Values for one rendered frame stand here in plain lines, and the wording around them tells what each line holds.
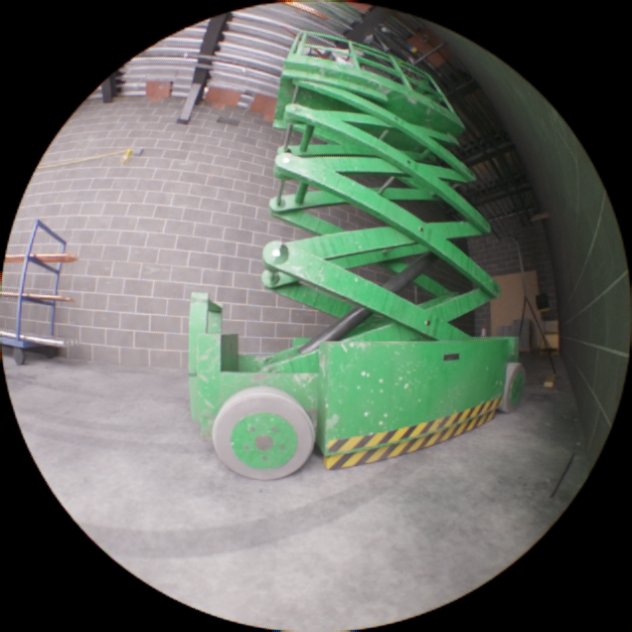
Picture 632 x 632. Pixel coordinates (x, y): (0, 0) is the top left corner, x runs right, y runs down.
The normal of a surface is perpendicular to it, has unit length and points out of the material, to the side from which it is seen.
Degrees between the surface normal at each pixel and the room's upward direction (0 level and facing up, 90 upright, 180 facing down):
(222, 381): 90
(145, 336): 90
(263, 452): 90
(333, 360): 90
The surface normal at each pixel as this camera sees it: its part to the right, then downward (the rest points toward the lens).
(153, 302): 0.50, -0.05
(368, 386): 0.25, -0.07
